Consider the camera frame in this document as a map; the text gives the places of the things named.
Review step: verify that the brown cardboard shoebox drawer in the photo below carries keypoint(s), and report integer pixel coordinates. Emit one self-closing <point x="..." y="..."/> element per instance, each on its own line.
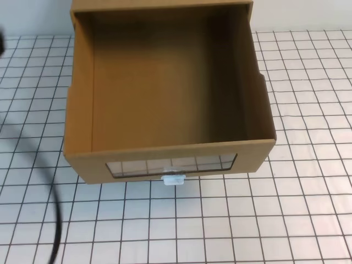
<point x="166" y="91"/>

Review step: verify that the white drawer handle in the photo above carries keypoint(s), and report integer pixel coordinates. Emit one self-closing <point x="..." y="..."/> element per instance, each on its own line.
<point x="173" y="180"/>

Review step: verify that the white grid tablecloth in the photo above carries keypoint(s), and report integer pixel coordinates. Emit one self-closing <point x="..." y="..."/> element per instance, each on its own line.
<point x="295" y="209"/>

